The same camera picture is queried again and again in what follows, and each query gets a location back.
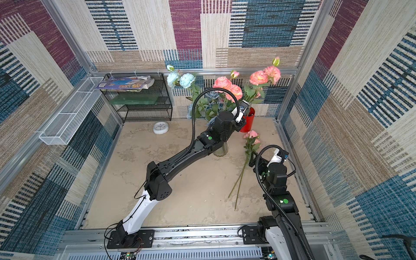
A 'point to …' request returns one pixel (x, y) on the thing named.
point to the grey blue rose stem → (213, 105)
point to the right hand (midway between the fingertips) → (262, 159)
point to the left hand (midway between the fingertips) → (241, 109)
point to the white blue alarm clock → (160, 127)
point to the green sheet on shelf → (134, 99)
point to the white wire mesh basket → (62, 129)
